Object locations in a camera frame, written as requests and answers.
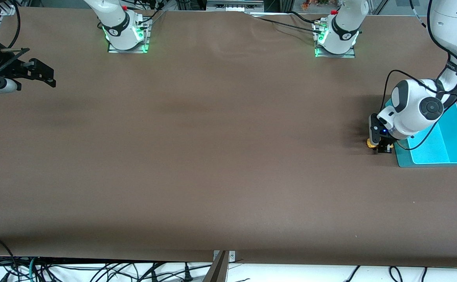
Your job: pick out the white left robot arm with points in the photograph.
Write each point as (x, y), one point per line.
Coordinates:
(412, 105)

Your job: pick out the teal plastic bin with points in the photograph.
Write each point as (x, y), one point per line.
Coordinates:
(448, 145)

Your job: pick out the dark angled post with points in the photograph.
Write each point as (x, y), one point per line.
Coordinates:
(217, 270)

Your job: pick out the aluminium frame rail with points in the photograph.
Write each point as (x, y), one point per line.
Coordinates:
(234, 4)

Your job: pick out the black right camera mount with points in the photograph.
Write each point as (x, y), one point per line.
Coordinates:
(5, 64)

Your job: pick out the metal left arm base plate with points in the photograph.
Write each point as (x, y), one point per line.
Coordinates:
(350, 53)

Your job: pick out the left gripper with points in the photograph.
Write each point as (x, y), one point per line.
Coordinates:
(386, 145)

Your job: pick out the yellow beetle toy car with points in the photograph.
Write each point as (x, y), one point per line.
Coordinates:
(369, 143)

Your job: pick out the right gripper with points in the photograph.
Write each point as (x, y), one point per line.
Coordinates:
(12, 71)

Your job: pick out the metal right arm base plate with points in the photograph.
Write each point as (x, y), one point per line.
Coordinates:
(144, 39)

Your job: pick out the metal table edge bracket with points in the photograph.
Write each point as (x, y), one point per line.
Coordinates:
(232, 256)

